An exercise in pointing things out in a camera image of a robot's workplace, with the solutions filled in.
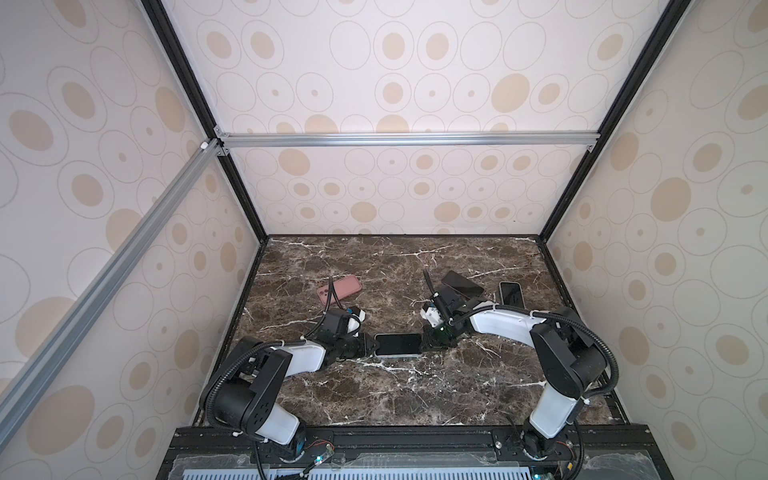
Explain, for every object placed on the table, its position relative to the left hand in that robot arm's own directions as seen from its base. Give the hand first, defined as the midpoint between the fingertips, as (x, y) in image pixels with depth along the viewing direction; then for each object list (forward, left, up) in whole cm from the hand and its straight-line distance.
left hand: (386, 343), depth 88 cm
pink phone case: (+24, +16, -6) cm, 29 cm away
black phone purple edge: (+23, -28, -4) cm, 36 cm away
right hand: (-1, -11, -2) cm, 11 cm away
